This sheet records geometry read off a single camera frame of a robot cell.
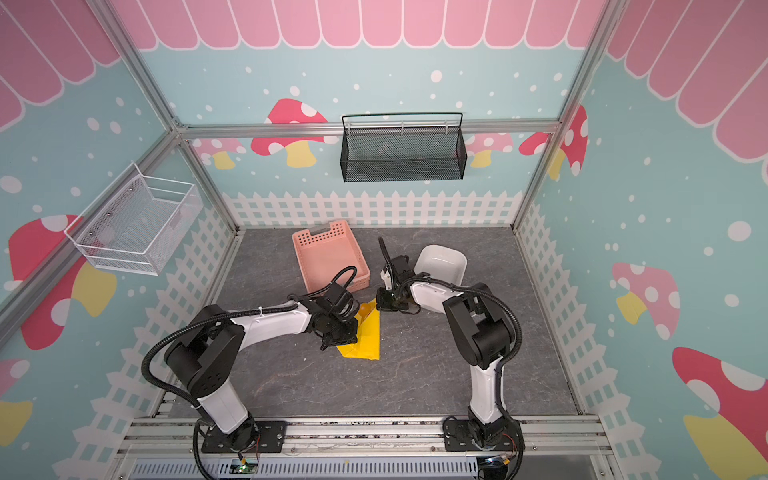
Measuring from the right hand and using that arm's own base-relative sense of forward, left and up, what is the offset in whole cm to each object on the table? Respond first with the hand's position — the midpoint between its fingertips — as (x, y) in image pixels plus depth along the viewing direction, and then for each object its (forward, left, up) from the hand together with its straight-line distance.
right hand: (376, 303), depth 96 cm
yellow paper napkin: (-12, +2, -2) cm, 13 cm away
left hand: (-13, +6, -2) cm, 14 cm away
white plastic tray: (+18, -23, -2) cm, 30 cm away
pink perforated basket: (+22, +21, -2) cm, 30 cm away
